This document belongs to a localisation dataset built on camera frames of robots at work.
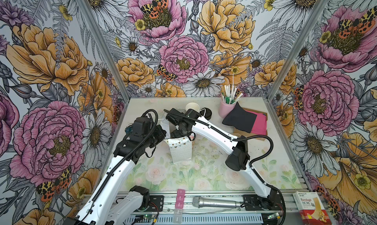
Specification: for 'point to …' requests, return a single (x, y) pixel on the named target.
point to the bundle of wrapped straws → (230, 97)
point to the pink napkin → (259, 124)
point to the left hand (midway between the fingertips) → (166, 136)
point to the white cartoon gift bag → (180, 148)
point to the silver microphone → (198, 202)
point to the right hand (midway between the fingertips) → (184, 139)
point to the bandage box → (311, 210)
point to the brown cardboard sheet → (238, 132)
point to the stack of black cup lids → (208, 113)
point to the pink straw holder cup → (225, 108)
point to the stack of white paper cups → (193, 105)
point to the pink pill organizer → (179, 206)
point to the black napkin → (240, 118)
